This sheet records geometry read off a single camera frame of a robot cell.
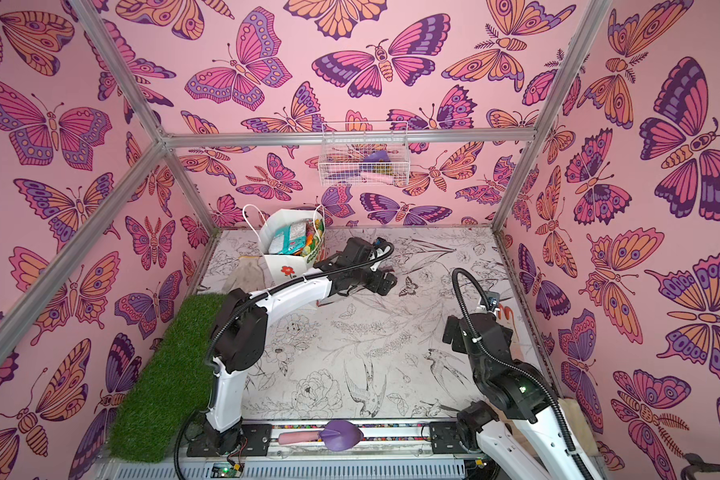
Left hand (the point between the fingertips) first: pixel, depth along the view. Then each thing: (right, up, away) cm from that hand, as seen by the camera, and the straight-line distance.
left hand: (390, 273), depth 90 cm
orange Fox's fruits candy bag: (-23, +10, -8) cm, 26 cm away
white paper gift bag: (-30, +2, -8) cm, 31 cm away
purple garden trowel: (-14, -39, -17) cm, 45 cm away
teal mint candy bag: (-29, +10, -5) cm, 31 cm away
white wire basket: (-8, +38, +6) cm, 39 cm away
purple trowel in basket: (-4, +33, +2) cm, 33 cm away
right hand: (+18, -10, -19) cm, 28 cm away
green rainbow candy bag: (-21, +14, -3) cm, 25 cm away
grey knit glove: (-50, -2, +16) cm, 53 cm away
